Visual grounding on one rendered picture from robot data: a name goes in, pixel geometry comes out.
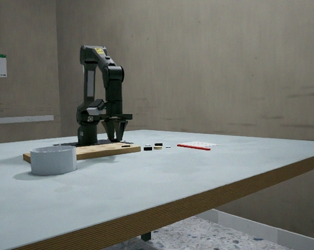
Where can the white paper sheet with printed lines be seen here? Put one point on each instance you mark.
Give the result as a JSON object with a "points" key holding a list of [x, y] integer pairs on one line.
{"points": [[198, 144]]}

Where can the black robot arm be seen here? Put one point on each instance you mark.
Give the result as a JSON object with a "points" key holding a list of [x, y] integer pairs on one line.
{"points": [[112, 75]]}

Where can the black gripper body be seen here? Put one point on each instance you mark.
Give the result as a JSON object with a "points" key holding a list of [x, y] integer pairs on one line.
{"points": [[116, 111]]}

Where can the light grey round tub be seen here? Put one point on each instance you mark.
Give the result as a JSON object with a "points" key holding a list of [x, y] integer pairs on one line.
{"points": [[53, 160]]}

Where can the tan tray with round pockets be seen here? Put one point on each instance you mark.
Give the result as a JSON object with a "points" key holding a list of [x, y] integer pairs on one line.
{"points": [[99, 151]]}

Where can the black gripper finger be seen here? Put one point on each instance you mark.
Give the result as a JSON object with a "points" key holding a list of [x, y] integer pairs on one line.
{"points": [[120, 126], [110, 128]]}

